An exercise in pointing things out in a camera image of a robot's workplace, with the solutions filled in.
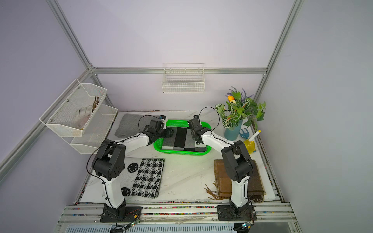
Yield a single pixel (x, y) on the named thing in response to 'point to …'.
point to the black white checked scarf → (182, 140)
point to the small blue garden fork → (245, 135)
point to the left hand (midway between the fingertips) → (172, 131)
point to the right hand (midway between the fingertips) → (201, 132)
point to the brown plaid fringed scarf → (256, 191)
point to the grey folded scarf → (131, 124)
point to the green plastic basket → (177, 123)
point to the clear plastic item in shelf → (82, 115)
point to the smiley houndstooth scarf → (143, 177)
